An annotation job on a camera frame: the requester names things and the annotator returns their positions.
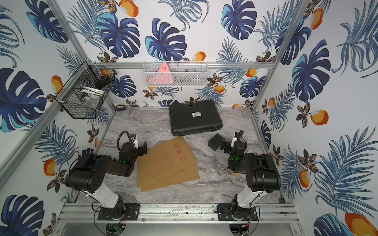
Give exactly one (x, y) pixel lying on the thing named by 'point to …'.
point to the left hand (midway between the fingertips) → (137, 140)
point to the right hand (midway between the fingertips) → (231, 140)
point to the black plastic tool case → (189, 117)
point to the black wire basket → (84, 93)
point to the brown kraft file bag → (168, 158)
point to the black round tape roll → (120, 107)
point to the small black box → (216, 142)
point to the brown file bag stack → (188, 174)
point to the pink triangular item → (163, 76)
